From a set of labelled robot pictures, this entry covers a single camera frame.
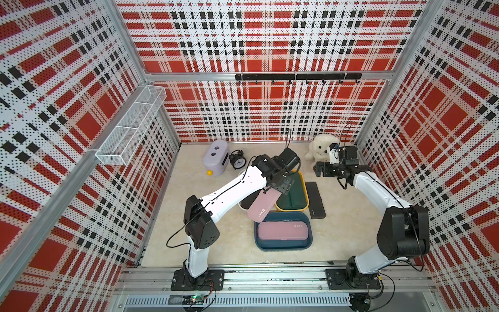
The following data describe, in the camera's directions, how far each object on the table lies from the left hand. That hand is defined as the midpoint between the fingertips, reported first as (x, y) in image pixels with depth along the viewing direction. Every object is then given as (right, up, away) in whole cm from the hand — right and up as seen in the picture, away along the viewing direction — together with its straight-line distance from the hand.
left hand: (281, 183), depth 79 cm
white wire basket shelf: (-76, +16, +12) cm, 79 cm away
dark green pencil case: (+3, -10, +9) cm, 14 cm away
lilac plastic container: (-33, +11, +25) cm, 42 cm away
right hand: (+23, +6, +11) cm, 26 cm away
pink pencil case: (+1, -22, +7) cm, 23 cm away
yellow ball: (-36, +3, +22) cm, 42 cm away
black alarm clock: (-21, +9, +23) cm, 32 cm away
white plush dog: (+21, +15, +19) cm, 32 cm away
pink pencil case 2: (-7, -7, -5) cm, 11 cm away
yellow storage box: (+3, -2, -8) cm, 8 cm away
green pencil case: (+10, -8, +13) cm, 18 cm away
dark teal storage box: (+2, -27, +2) cm, 27 cm away
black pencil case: (+18, -14, +12) cm, 26 cm away
